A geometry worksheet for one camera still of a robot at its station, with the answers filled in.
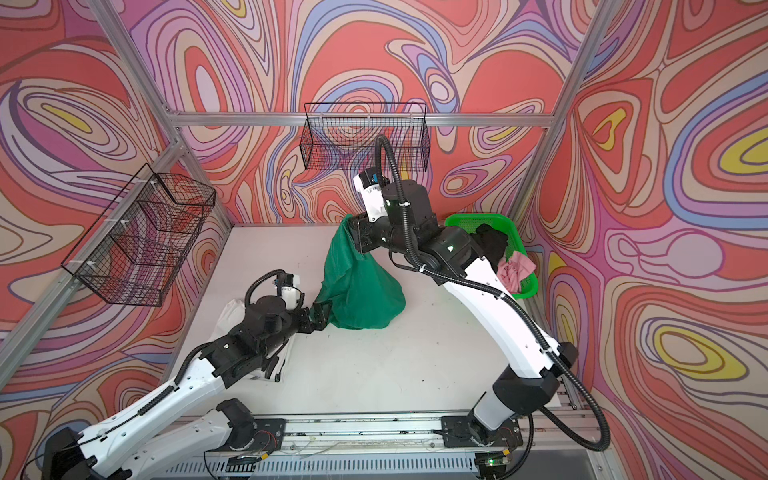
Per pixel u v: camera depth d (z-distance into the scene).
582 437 0.40
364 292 0.75
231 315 0.88
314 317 0.67
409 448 0.72
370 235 0.53
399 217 0.41
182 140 0.93
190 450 0.55
